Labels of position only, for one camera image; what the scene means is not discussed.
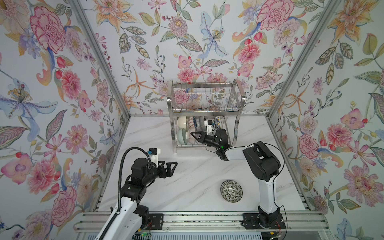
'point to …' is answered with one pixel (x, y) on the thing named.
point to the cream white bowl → (181, 122)
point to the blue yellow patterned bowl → (218, 121)
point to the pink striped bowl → (191, 138)
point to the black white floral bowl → (231, 191)
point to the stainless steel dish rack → (203, 106)
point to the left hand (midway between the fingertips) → (173, 164)
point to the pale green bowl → (182, 136)
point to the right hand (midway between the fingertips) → (190, 133)
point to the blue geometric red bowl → (192, 122)
